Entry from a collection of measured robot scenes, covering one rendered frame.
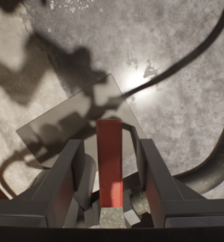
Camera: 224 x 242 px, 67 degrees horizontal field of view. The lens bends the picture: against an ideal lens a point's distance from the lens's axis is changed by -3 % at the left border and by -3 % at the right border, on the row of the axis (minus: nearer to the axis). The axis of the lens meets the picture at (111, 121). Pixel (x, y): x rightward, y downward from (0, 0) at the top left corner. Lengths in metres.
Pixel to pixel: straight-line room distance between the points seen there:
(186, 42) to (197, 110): 0.24
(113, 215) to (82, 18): 0.57
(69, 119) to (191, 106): 0.44
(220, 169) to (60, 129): 0.55
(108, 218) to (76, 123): 0.48
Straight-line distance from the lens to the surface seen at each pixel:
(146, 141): 0.15
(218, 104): 0.72
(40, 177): 0.44
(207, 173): 0.22
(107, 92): 0.60
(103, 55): 0.61
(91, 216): 0.25
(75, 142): 0.16
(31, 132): 0.71
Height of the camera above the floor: 0.61
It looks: 73 degrees down
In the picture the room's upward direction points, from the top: 177 degrees counter-clockwise
